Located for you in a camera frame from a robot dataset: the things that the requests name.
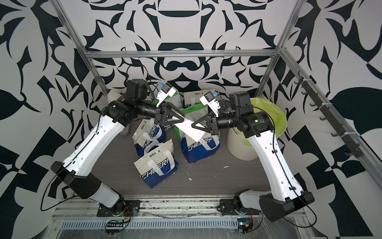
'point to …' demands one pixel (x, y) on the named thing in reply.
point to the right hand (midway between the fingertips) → (193, 124)
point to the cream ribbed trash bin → (238, 148)
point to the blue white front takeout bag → (157, 165)
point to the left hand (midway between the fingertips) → (182, 116)
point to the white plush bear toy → (112, 95)
